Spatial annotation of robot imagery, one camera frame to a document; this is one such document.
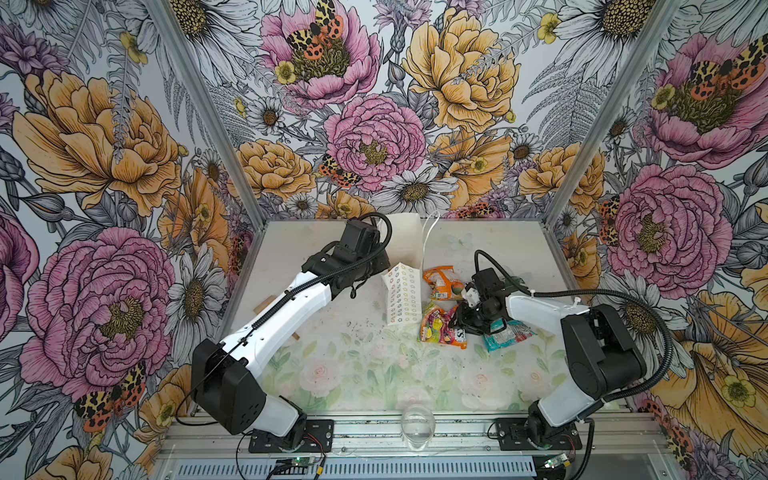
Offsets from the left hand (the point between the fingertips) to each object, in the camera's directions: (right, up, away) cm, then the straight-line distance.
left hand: (384, 266), depth 80 cm
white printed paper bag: (+5, -4, 0) cm, 6 cm away
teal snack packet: (+36, -18, +5) cm, 41 cm away
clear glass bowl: (+8, -40, -3) cm, 41 cm away
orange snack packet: (+19, -6, +17) cm, 26 cm away
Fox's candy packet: (+15, -18, +10) cm, 25 cm away
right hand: (+21, -21, +10) cm, 31 cm away
